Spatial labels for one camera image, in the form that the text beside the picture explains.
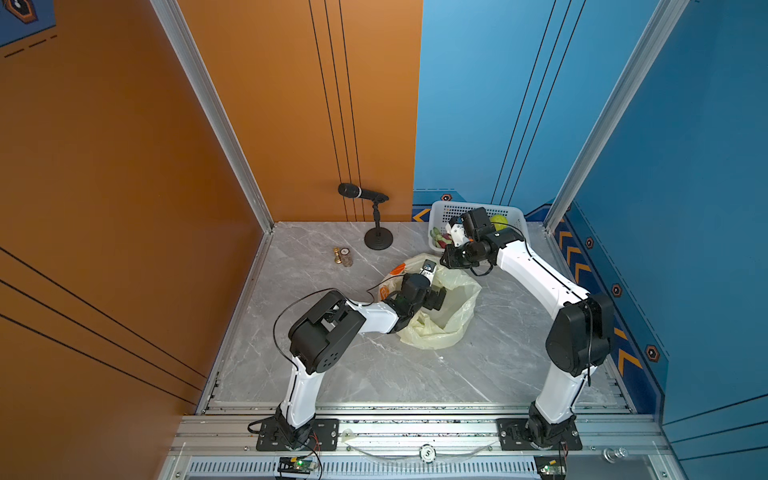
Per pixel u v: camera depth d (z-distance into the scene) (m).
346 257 1.03
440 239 0.99
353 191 0.89
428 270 0.83
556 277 0.53
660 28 0.71
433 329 0.84
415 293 0.74
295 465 0.71
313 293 0.57
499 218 1.12
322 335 0.53
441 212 1.16
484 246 0.64
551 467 0.71
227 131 0.92
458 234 0.81
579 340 0.47
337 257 1.06
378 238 1.15
